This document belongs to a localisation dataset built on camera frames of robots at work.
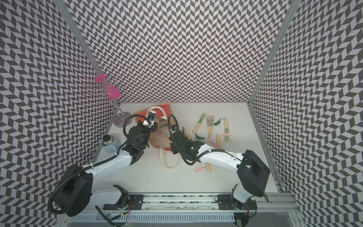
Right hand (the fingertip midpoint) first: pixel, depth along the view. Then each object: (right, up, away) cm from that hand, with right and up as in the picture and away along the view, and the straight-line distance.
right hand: (176, 143), depth 82 cm
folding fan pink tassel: (+19, -14, +2) cm, 24 cm away
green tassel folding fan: (+16, +12, +22) cm, 30 cm away
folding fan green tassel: (+33, +1, +14) cm, 36 cm away
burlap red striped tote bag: (-12, +2, +14) cm, 19 cm away
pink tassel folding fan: (+23, +11, +23) cm, 35 cm away
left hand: (-14, +18, -3) cm, 23 cm away
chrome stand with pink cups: (-58, +37, +22) cm, 72 cm away
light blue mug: (-41, -1, +2) cm, 41 cm away
